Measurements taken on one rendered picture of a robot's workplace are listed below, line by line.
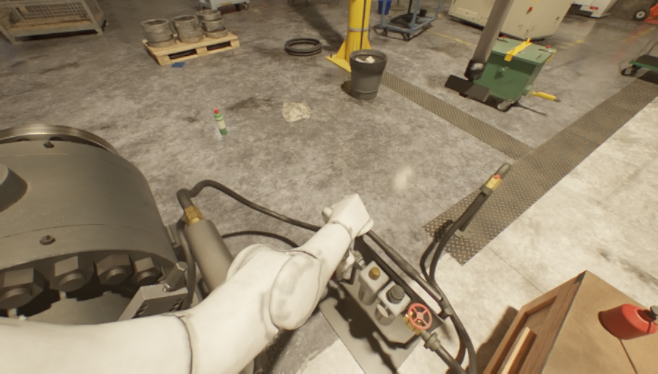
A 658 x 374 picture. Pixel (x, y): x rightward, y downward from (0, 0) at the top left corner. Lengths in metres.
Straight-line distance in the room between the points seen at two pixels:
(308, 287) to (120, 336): 0.18
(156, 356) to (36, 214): 0.69
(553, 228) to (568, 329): 1.07
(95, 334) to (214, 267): 0.41
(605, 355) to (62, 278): 1.42
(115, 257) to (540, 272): 1.90
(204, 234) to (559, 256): 1.89
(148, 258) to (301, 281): 0.61
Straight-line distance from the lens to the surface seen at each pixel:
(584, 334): 1.19
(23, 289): 0.79
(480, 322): 1.57
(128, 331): 0.25
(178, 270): 0.54
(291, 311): 0.32
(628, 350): 1.26
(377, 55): 2.96
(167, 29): 4.43
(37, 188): 0.97
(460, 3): 6.54
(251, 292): 0.31
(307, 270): 0.33
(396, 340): 1.39
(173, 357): 0.26
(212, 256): 0.65
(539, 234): 2.06
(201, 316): 0.29
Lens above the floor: 1.34
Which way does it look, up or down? 44 degrees down
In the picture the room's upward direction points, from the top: 1 degrees clockwise
